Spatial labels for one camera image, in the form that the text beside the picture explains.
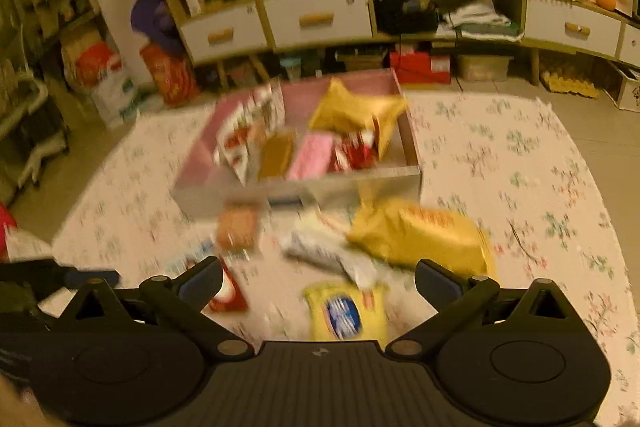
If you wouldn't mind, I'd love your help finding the red and white snack packet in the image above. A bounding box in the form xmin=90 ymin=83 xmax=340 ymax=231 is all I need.
xmin=202 ymin=260 xmax=248 ymax=313

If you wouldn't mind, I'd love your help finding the yellow cracker snack bag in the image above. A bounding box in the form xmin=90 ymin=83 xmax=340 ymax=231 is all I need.
xmin=304 ymin=282 xmax=388 ymax=346

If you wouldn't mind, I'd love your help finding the brown cracker stack pack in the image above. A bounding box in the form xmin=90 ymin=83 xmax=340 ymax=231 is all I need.
xmin=216 ymin=206 xmax=259 ymax=251

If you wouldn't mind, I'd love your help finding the large yellow snack bag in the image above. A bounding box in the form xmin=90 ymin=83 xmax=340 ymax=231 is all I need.
xmin=346 ymin=198 xmax=497 ymax=277

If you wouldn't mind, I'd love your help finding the white wrapped snack pack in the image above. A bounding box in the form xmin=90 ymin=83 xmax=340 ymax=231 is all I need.
xmin=279 ymin=210 xmax=378 ymax=289

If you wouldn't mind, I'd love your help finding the white red nut snack bag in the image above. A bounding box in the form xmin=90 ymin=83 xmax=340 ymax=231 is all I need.
xmin=213 ymin=83 xmax=285 ymax=185

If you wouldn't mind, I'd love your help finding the red snack packet in box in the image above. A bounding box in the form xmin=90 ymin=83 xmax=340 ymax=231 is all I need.
xmin=332 ymin=130 xmax=378 ymax=172

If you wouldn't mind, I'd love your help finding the brown biscuit pack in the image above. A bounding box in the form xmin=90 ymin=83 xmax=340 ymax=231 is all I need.
xmin=257 ymin=131 xmax=295 ymax=180

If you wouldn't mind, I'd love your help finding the pink wafer pack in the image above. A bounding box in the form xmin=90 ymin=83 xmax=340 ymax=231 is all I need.
xmin=286 ymin=131 xmax=334 ymax=181

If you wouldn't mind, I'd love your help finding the pink and silver cardboard box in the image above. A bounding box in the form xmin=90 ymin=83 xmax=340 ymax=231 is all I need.
xmin=171 ymin=69 xmax=422 ymax=219

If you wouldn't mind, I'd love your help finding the white plastic shopping bag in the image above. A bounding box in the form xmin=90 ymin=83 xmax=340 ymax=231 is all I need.
xmin=90 ymin=68 xmax=143 ymax=128

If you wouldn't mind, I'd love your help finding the red orange gift bag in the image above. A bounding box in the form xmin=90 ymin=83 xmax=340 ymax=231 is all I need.
xmin=140 ymin=42 xmax=201 ymax=107

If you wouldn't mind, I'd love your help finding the yellow chip bag in box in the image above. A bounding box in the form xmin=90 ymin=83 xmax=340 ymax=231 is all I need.
xmin=308 ymin=78 xmax=408 ymax=158

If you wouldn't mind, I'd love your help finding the clear plastic storage bin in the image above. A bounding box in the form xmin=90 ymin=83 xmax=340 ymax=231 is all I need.
xmin=457 ymin=55 xmax=512 ymax=82

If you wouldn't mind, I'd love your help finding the red storage box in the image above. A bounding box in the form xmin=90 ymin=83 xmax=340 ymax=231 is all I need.
xmin=390 ymin=52 xmax=451 ymax=86

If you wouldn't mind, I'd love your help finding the yellow egg tray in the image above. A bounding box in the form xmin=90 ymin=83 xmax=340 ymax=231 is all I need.
xmin=540 ymin=72 xmax=600 ymax=98

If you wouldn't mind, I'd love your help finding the purple hat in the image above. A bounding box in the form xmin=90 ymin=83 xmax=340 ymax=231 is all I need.
xmin=130 ymin=0 xmax=184 ymax=54

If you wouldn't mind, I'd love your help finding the white wooden tv cabinet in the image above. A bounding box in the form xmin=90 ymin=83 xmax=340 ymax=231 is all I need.
xmin=166 ymin=0 xmax=639 ymax=67

